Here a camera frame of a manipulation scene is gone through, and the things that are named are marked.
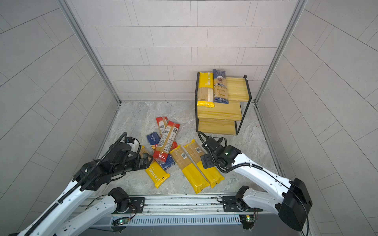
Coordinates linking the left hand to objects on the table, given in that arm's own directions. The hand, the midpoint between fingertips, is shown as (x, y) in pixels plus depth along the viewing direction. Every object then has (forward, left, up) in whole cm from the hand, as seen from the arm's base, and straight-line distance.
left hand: (150, 158), depth 71 cm
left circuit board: (-23, +9, -12) cm, 28 cm away
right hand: (+3, -30, -8) cm, 31 cm away
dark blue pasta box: (+18, +4, -12) cm, 22 cm away
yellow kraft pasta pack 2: (-6, -23, -13) cm, 27 cm away
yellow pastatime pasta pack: (-2, 0, -13) cm, 13 cm away
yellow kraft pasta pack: (-3, -31, -14) cm, 34 cm away
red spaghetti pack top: (+9, -3, -11) cm, 14 cm away
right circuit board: (-22, -47, -15) cm, 54 cm away
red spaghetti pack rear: (+31, +1, -12) cm, 33 cm away
